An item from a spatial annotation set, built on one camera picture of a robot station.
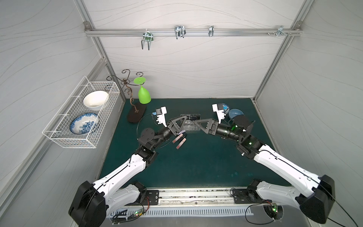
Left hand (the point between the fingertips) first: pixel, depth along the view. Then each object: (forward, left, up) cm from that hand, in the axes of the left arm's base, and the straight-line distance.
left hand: (186, 118), depth 63 cm
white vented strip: (-32, -6, -36) cm, 49 cm away
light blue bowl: (+31, -37, -32) cm, 58 cm away
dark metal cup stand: (+33, +40, -34) cm, 62 cm away
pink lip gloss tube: (+8, +8, -35) cm, 37 cm away
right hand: (-2, -4, -1) cm, 5 cm away
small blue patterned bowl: (+35, -31, -32) cm, 57 cm away
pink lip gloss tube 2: (+5, +4, -35) cm, 35 cm away
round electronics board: (-30, -46, -38) cm, 67 cm away
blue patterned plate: (-2, +49, -3) cm, 49 cm away
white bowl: (+12, +49, -2) cm, 50 cm away
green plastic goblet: (+27, +28, -13) cm, 42 cm away
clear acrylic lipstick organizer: (0, -1, -4) cm, 4 cm away
